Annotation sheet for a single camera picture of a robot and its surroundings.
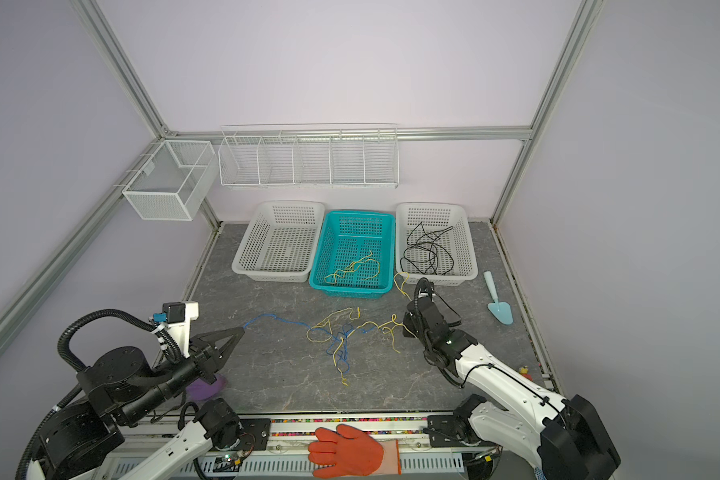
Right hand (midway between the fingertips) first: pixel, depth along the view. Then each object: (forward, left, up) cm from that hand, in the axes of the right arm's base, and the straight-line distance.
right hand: (415, 314), depth 84 cm
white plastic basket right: (+33, -10, -6) cm, 35 cm away
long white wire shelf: (+47, +33, +21) cm, 62 cm away
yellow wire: (-6, +15, +5) cm, 17 cm away
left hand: (-16, +37, +22) cm, 46 cm away
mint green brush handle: (+7, -30, -10) cm, 32 cm away
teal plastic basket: (+30, +19, -10) cm, 37 cm away
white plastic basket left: (+34, +47, -8) cm, 59 cm away
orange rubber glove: (-32, +17, -8) cm, 37 cm away
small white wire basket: (+38, +78, +18) cm, 89 cm away
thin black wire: (+30, -9, -6) cm, 32 cm away
